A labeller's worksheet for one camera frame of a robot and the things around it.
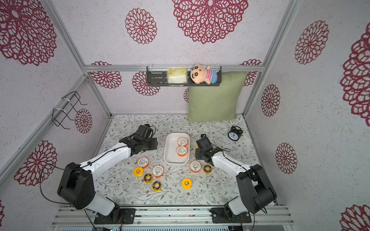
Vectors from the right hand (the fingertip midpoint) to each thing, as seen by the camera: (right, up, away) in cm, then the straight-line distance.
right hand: (199, 151), depth 91 cm
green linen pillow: (+13, +32, +10) cm, 36 cm away
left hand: (-28, +5, -3) cm, 29 cm away
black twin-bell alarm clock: (+26, +11, +9) cm, 30 cm away
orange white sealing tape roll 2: (-11, -1, +6) cm, 13 cm away
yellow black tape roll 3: (+5, -12, -1) cm, 13 cm away
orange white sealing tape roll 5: (-3, -10, -1) cm, 10 cm away
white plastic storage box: (-19, +2, +10) cm, 22 cm away
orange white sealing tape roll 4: (-26, -12, -3) cm, 29 cm away
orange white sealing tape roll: (-11, +5, +11) cm, 16 cm away
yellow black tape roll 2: (-26, -19, -8) cm, 33 cm away
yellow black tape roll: (-32, -16, -4) cm, 36 cm away
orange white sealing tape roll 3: (-36, -7, +1) cm, 37 cm away
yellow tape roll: (-38, -13, -2) cm, 40 cm away
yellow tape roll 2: (-8, -18, -7) cm, 21 cm away
